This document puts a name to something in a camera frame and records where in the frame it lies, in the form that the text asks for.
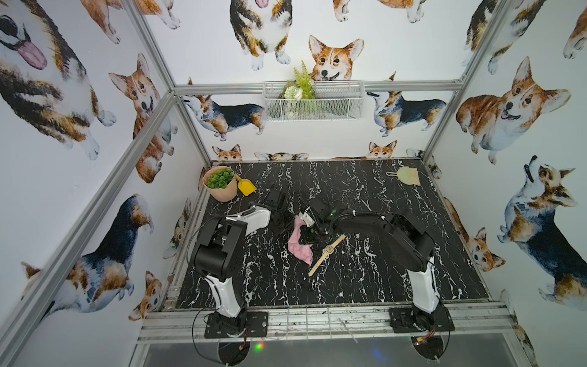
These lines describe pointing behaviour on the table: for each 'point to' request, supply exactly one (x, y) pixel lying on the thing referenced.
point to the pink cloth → (301, 251)
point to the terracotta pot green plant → (220, 181)
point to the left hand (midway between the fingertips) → (297, 222)
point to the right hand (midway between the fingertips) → (298, 243)
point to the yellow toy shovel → (245, 186)
